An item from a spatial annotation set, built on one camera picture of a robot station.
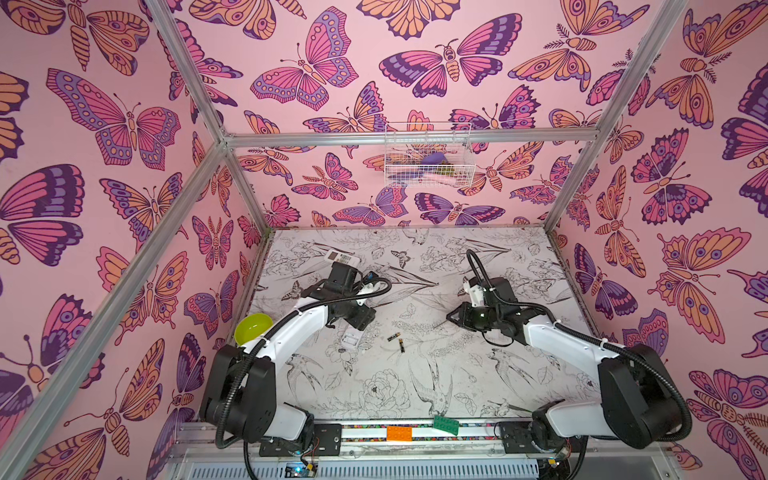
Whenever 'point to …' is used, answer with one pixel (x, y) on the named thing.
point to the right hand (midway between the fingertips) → (449, 313)
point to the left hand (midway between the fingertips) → (365, 306)
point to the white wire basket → (429, 155)
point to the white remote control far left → (334, 256)
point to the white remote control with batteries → (351, 337)
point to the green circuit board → (299, 470)
